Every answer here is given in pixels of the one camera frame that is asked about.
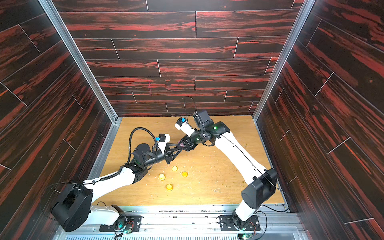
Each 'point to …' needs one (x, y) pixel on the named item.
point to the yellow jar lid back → (174, 168)
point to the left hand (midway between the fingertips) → (181, 148)
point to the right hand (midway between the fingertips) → (185, 140)
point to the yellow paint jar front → (169, 187)
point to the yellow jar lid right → (184, 174)
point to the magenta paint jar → (181, 145)
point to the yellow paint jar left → (162, 177)
